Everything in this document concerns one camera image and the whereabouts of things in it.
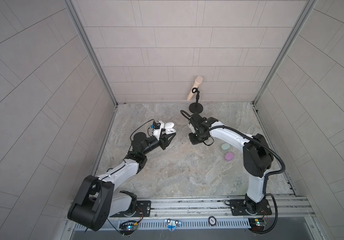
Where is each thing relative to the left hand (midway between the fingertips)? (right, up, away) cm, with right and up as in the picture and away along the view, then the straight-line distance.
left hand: (176, 132), depth 76 cm
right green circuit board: (+38, -41, -9) cm, 57 cm away
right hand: (+9, -7, +13) cm, 18 cm away
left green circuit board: (-21, -41, -11) cm, 47 cm away
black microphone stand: (+15, +15, +38) cm, 43 cm away
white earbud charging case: (-3, +2, -1) cm, 4 cm away
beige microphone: (+14, +31, +17) cm, 38 cm away
